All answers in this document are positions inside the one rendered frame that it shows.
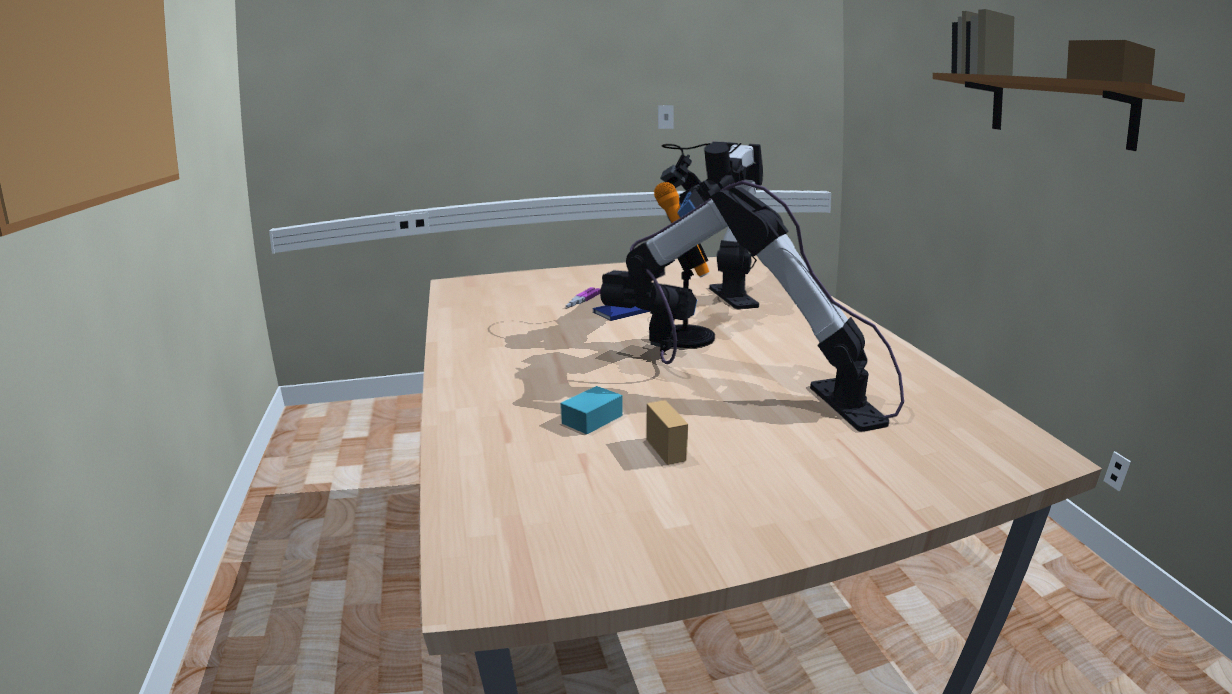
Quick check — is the blue rectangular block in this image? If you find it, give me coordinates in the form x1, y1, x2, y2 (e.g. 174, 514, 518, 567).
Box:
561, 386, 623, 434

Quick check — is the dark blue notebook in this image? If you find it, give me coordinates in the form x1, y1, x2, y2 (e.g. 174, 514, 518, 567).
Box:
593, 304, 650, 320

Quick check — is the orange microphone head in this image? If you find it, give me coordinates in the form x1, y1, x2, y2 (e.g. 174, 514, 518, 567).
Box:
654, 182, 710, 279

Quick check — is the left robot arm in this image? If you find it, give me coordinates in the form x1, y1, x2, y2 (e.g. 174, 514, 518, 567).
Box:
600, 187, 890, 431

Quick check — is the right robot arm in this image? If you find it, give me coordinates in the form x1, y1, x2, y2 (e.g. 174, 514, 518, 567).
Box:
660, 141, 763, 309

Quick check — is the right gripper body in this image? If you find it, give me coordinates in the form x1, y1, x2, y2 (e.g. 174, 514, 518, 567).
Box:
679, 180, 721, 208

